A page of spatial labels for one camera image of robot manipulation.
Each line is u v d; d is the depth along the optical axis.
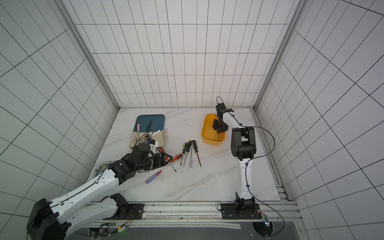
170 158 0.76
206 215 0.73
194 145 0.97
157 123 1.11
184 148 0.95
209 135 1.01
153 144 0.72
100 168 0.84
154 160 0.67
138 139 1.00
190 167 0.88
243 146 0.60
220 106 0.88
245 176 0.62
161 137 0.97
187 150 0.95
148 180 0.82
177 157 0.90
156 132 1.04
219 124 0.91
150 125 1.07
